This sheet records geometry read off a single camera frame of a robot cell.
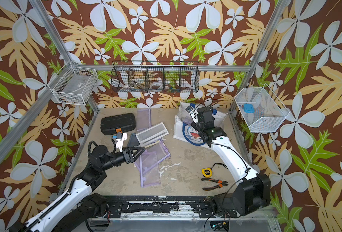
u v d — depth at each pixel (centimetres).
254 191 40
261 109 84
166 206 76
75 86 86
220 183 82
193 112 69
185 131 88
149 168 88
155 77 96
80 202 52
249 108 86
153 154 93
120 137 65
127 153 63
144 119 115
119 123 106
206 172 84
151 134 102
